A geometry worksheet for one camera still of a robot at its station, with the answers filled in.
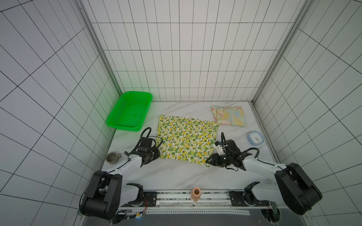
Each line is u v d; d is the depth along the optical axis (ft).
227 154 2.45
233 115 3.54
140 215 2.20
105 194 1.34
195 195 2.11
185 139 3.11
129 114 3.62
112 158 2.82
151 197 2.40
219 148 2.67
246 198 2.19
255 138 3.09
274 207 2.27
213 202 2.38
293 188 1.36
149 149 2.35
